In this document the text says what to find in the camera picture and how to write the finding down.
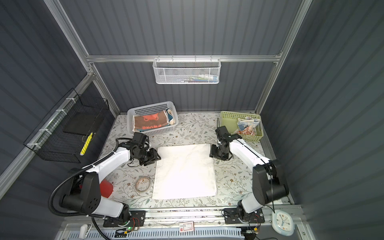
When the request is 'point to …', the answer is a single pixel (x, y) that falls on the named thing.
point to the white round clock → (282, 223)
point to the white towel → (184, 171)
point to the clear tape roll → (143, 184)
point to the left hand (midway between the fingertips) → (158, 159)
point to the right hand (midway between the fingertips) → (214, 156)
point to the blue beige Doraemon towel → (170, 116)
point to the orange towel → (149, 122)
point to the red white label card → (186, 226)
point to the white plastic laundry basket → (150, 109)
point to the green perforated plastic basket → (229, 119)
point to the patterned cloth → (246, 125)
